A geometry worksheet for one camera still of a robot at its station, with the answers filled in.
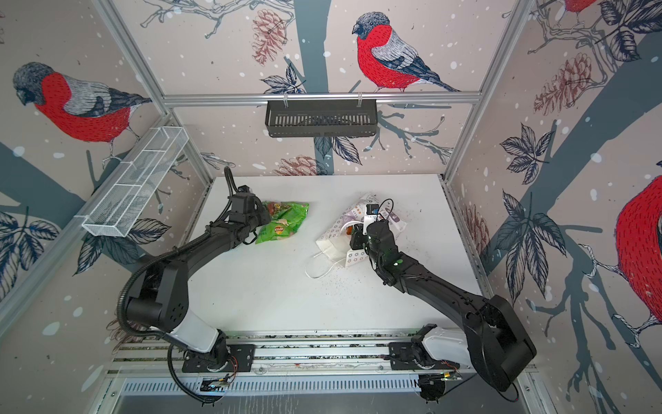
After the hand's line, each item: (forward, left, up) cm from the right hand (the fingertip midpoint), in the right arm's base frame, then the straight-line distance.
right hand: (355, 221), depth 84 cm
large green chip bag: (+8, +27, -11) cm, 30 cm away
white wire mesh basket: (-8, +68, +13) cm, 70 cm away
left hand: (+9, +33, -3) cm, 34 cm away
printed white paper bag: (0, +7, -15) cm, 17 cm away
